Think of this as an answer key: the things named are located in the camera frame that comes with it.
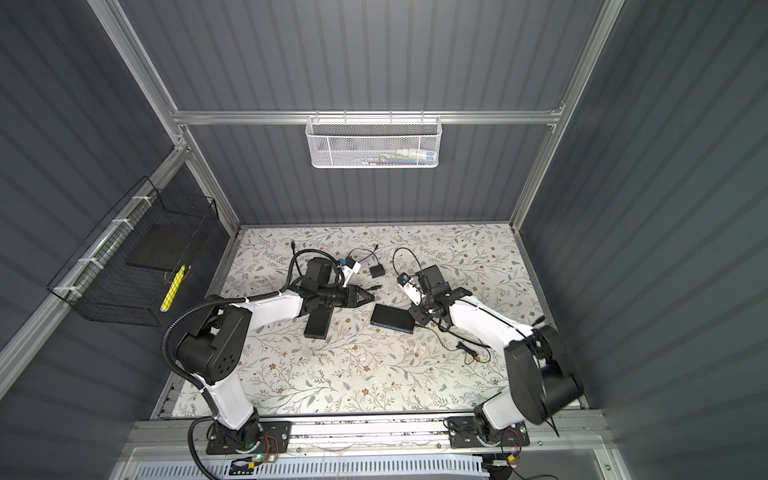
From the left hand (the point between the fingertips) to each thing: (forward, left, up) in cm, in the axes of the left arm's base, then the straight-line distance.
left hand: (372, 297), depth 90 cm
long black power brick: (-5, +17, -5) cm, 18 cm away
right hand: (-2, -15, -2) cm, 16 cm away
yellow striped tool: (-6, +46, +19) cm, 50 cm away
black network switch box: (-2, -6, -9) cm, 12 cm away
